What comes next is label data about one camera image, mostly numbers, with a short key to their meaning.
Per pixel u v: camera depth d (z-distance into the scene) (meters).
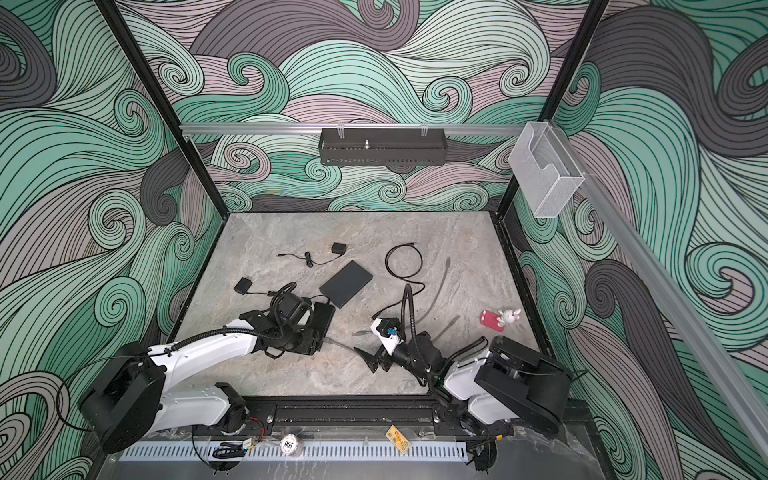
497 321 0.87
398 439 0.70
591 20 0.72
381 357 0.70
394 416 0.74
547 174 0.77
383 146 0.96
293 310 0.68
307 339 0.76
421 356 0.60
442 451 0.70
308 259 1.06
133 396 0.41
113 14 0.71
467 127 0.95
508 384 0.43
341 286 0.99
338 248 1.09
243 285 0.98
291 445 0.65
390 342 0.68
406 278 1.01
